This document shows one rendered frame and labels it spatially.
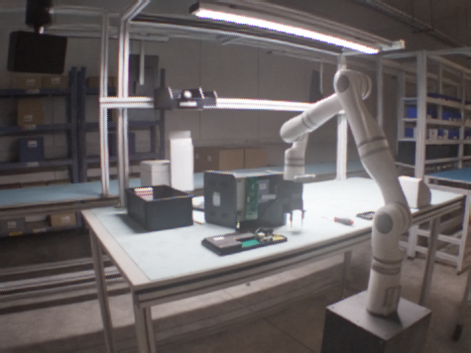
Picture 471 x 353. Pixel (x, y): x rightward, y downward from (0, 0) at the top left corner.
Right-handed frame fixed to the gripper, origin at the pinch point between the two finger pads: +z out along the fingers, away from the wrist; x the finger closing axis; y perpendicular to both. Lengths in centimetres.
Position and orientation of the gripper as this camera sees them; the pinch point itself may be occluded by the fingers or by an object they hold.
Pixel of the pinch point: (296, 227)
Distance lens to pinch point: 134.2
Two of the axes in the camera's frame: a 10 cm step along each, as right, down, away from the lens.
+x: -8.7, 0.7, -5.0
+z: 0.0, 9.9, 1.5
